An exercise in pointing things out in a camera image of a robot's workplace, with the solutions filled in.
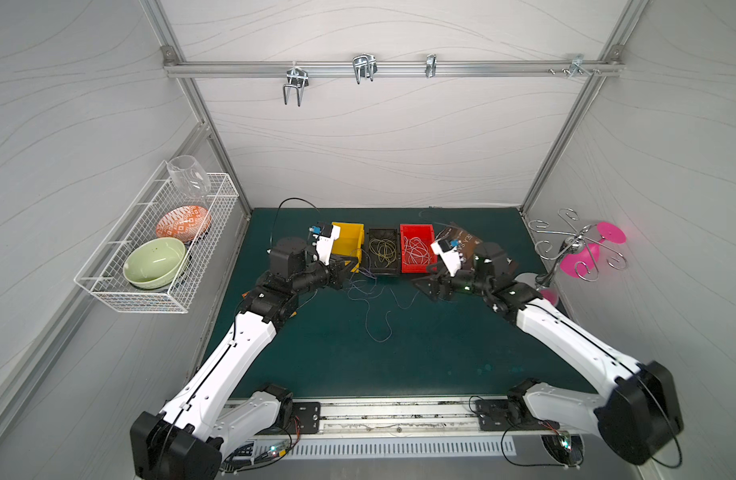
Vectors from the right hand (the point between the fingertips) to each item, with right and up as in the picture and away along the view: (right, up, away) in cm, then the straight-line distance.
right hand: (421, 272), depth 77 cm
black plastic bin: (-9, +11, +34) cm, 37 cm away
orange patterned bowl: (-58, +13, -5) cm, 60 cm away
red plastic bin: (+6, +10, +27) cm, 29 cm away
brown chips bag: (+21, +7, +30) cm, 37 cm away
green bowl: (-59, +4, -15) cm, 61 cm away
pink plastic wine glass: (+38, +3, -7) cm, 38 cm away
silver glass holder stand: (+40, +8, -4) cm, 41 cm away
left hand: (-17, +4, -6) cm, 18 cm away
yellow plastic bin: (-21, +7, +32) cm, 39 cm away
